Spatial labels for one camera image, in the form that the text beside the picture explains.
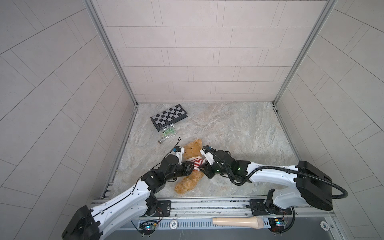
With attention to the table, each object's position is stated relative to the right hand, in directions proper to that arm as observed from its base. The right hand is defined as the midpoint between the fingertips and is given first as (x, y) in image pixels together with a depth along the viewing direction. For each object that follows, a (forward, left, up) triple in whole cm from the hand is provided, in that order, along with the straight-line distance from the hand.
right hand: (198, 171), depth 76 cm
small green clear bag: (+30, +19, -5) cm, 36 cm away
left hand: (+2, 0, +1) cm, 2 cm away
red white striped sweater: (+4, 0, +4) cm, 5 cm away
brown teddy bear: (+12, +2, +2) cm, 12 cm away
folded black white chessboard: (+41, +18, -3) cm, 45 cm away
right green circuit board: (-24, -34, -9) cm, 43 cm away
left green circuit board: (-21, +23, -5) cm, 32 cm away
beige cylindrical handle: (-23, -24, -4) cm, 33 cm away
